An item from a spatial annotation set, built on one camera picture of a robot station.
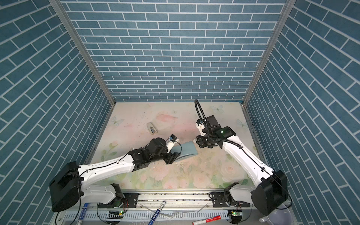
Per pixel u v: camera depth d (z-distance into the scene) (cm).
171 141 69
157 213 69
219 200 74
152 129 101
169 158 71
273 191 39
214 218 69
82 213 69
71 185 40
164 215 70
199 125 72
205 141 70
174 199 75
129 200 73
